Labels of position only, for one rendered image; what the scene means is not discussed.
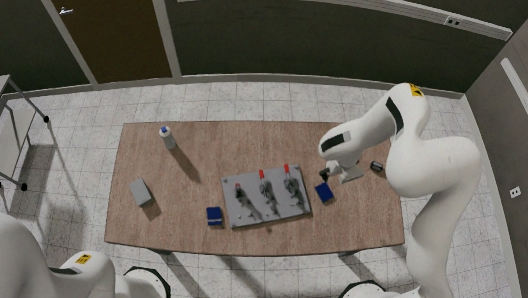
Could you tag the blue rectangular plate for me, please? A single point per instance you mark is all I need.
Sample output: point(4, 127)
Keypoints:
point(324, 192)

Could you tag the blue rectangular block with slot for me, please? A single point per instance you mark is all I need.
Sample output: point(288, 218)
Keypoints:
point(214, 216)

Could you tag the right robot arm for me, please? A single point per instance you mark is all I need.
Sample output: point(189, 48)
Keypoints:
point(449, 168)

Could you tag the white bottle with blue cap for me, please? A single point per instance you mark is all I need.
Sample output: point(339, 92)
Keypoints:
point(167, 137)

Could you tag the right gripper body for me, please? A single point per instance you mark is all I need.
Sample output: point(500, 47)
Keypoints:
point(335, 168)

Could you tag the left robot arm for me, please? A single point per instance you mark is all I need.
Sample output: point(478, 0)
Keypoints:
point(24, 272)

